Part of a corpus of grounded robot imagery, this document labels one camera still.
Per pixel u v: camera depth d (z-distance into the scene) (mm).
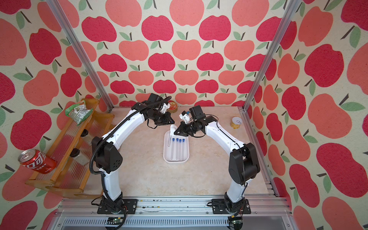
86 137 751
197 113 689
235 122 1043
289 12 706
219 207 733
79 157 687
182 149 957
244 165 467
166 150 928
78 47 845
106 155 493
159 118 734
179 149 957
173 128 832
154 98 691
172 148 957
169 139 821
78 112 733
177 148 961
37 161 516
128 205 752
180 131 738
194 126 717
